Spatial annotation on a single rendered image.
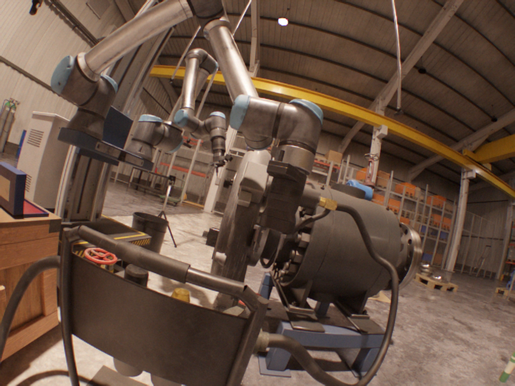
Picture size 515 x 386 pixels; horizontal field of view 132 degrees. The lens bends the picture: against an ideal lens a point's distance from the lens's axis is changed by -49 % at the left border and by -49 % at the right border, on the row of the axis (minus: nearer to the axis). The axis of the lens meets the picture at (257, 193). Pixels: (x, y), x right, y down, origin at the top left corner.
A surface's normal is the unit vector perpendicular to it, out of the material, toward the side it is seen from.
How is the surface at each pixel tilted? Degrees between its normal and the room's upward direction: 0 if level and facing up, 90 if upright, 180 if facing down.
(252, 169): 68
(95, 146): 90
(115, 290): 90
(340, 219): 63
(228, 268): 118
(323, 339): 90
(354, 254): 91
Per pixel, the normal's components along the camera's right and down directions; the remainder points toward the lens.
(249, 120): -0.24, 0.61
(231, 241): 0.00, 0.12
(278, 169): -0.40, -0.17
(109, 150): 0.96, 0.26
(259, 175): 0.16, -0.41
